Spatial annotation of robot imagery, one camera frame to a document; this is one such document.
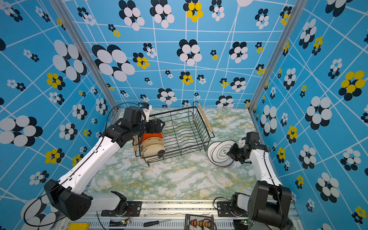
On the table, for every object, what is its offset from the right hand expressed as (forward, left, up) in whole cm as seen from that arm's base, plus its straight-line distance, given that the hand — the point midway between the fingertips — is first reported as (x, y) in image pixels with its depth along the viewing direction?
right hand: (229, 153), depth 85 cm
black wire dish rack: (+21, +27, -7) cm, 35 cm away
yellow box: (-36, +78, -8) cm, 86 cm away
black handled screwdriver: (-34, +45, -8) cm, 57 cm away
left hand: (+8, +40, +20) cm, 45 cm away
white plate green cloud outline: (+4, +5, -4) cm, 7 cm away
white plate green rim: (+4, +5, -4) cm, 7 cm away
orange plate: (-4, +43, +25) cm, 50 cm away
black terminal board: (-33, +19, -7) cm, 39 cm away
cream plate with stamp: (+6, +47, +4) cm, 48 cm away
